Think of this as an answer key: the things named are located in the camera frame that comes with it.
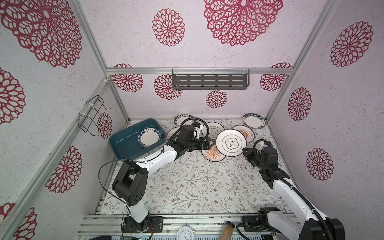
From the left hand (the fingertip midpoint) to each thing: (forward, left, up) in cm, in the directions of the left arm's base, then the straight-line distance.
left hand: (209, 144), depth 84 cm
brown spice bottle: (-40, -6, -13) cm, 43 cm away
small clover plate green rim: (+26, -8, -17) cm, 32 cm away
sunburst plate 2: (+23, -33, -17) cm, 44 cm away
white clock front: (-40, +14, -13) cm, 44 cm away
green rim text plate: (+18, +40, -15) cm, 46 cm away
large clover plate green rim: (+3, -13, -2) cm, 14 cm away
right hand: (-2, -18, +1) cm, 18 cm away
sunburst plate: (+4, -4, -17) cm, 18 cm away
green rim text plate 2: (+37, -43, -20) cm, 60 cm away
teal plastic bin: (+13, +51, -15) cm, 55 cm away
